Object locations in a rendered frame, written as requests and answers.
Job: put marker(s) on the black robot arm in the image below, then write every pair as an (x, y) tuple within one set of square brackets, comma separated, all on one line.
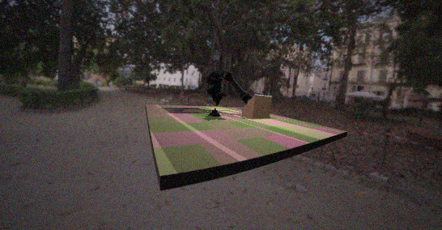
[(212, 79)]

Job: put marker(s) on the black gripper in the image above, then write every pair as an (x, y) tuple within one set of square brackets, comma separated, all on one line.
[(218, 95)]

